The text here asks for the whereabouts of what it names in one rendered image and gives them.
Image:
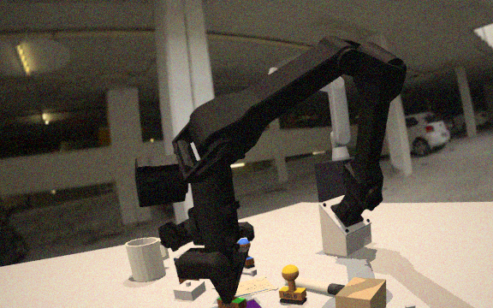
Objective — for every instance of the rubber stamp with red knob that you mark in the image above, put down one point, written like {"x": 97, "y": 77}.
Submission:
{"x": 182, "y": 280}

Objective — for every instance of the purple ink pad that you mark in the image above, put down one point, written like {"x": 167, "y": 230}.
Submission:
{"x": 251, "y": 303}

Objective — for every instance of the wooden rubber stamp with yellow knob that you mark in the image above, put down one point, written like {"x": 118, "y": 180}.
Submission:
{"x": 292, "y": 294}

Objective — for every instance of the wooden stamp with green knob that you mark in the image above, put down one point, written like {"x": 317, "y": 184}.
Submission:
{"x": 236, "y": 303}

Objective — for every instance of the cream paper card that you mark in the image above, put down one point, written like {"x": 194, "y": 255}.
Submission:
{"x": 254, "y": 286}

